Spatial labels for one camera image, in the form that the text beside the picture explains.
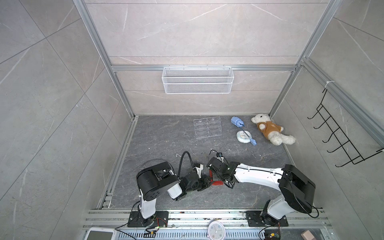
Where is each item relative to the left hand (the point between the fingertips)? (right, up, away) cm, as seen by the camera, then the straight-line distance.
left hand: (216, 178), depth 84 cm
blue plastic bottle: (+19, +35, +26) cm, 47 cm away
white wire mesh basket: (-10, +62, +17) cm, 65 cm away
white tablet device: (-58, -19, -17) cm, 63 cm away
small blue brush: (+27, +20, +15) cm, 37 cm away
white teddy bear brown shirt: (+41, +27, +17) cm, 52 cm away
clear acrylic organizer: (-3, +30, +23) cm, 38 cm away
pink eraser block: (+40, -21, -16) cm, 48 cm away
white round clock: (-2, -19, -15) cm, 24 cm away
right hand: (+1, +2, +4) cm, 5 cm away
